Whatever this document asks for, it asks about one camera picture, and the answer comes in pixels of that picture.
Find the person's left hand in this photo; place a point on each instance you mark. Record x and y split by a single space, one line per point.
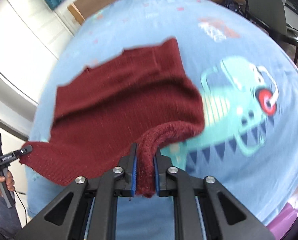
9 181

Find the dark red knit sweater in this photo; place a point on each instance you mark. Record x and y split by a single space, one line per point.
141 96

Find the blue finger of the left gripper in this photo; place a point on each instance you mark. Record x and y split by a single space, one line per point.
23 151

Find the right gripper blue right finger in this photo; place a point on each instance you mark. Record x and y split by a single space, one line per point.
203 207

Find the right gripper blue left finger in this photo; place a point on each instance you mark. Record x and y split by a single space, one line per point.
86 208

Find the dark grey office chair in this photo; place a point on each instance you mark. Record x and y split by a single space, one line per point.
270 15

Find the white wardrobe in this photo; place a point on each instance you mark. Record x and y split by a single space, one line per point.
32 38

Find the dark bag on floor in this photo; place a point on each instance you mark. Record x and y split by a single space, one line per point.
233 6

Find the blue cartoon print bedsheet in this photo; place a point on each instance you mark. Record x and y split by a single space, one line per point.
248 84

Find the grey sleeved left forearm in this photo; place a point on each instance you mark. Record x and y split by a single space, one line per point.
9 221

